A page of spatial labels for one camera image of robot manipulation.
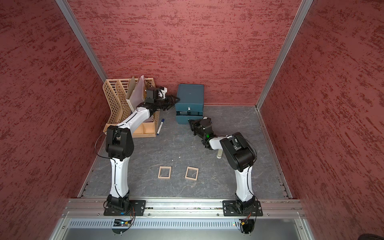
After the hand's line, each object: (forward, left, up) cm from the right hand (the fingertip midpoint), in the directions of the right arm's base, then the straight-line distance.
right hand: (187, 120), depth 96 cm
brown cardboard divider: (+17, +36, +16) cm, 43 cm away
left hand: (+9, +6, +8) cm, 13 cm away
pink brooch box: (-26, +14, -12) cm, 32 cm away
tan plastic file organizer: (+21, +48, +5) cm, 52 cm away
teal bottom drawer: (+4, +1, +1) cm, 4 cm away
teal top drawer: (+6, 0, +7) cm, 9 cm away
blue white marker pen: (+4, +21, -10) cm, 23 cm away
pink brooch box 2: (-30, -2, -12) cm, 33 cm away
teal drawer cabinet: (+8, -2, +8) cm, 12 cm away
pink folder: (+10, +31, +14) cm, 36 cm away
